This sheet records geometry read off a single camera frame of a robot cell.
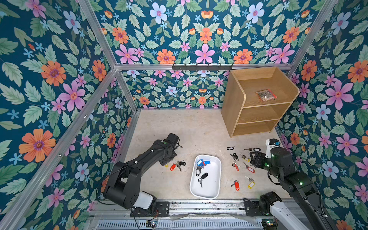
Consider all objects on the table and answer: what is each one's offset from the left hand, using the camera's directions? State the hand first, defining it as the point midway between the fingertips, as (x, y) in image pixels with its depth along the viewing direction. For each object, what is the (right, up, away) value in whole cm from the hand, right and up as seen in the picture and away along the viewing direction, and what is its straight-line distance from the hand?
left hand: (173, 157), depth 88 cm
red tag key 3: (+38, -15, -6) cm, 42 cm away
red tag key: (+40, -6, 0) cm, 41 cm away
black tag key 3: (+4, -4, +1) cm, 6 cm away
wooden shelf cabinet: (+48, +34, -8) cm, 59 cm away
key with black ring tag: (+41, -1, +5) cm, 41 cm away
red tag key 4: (0, -6, 0) cm, 6 cm away
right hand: (+44, +6, -16) cm, 48 cm away
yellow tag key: (+48, -14, -5) cm, 50 cm away
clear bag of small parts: (+55, +38, -7) cm, 67 cm away
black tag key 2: (+38, +4, +7) cm, 39 cm away
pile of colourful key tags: (+18, -4, 0) cm, 18 cm away
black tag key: (+55, +4, +7) cm, 55 cm away
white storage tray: (+20, -12, -4) cm, 24 cm away
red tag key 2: (+48, -7, 0) cm, 48 cm away
